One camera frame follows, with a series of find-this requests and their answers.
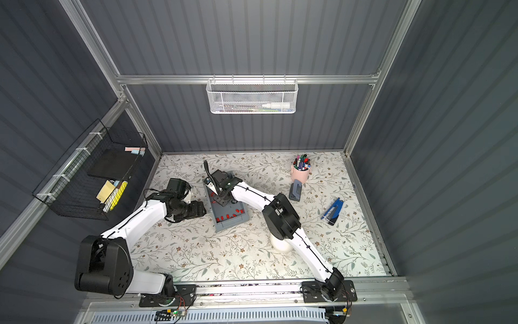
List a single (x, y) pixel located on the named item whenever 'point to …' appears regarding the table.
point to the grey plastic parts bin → (226, 217)
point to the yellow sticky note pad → (106, 191)
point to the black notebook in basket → (114, 163)
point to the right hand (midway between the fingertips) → (220, 197)
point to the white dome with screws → (280, 245)
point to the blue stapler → (333, 212)
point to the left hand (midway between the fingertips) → (198, 213)
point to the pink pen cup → (301, 169)
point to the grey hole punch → (295, 190)
